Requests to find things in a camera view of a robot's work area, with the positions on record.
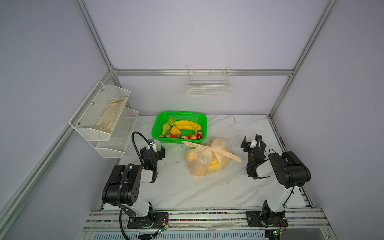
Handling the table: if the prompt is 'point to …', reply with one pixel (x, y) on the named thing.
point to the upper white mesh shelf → (95, 118)
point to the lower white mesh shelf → (115, 147)
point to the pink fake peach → (192, 136)
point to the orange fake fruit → (175, 131)
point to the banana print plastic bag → (203, 160)
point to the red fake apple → (199, 135)
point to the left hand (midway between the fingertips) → (153, 147)
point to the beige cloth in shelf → (110, 114)
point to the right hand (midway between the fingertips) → (252, 137)
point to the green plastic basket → (162, 117)
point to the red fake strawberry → (171, 136)
